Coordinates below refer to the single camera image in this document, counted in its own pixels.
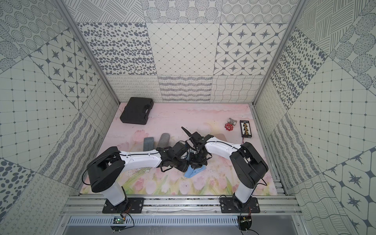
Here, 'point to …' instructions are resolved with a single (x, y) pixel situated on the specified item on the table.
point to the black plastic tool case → (137, 110)
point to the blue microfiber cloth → (191, 172)
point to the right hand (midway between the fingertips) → (192, 168)
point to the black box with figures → (245, 129)
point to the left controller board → (118, 220)
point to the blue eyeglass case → (194, 175)
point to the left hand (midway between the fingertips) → (190, 169)
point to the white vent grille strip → (156, 221)
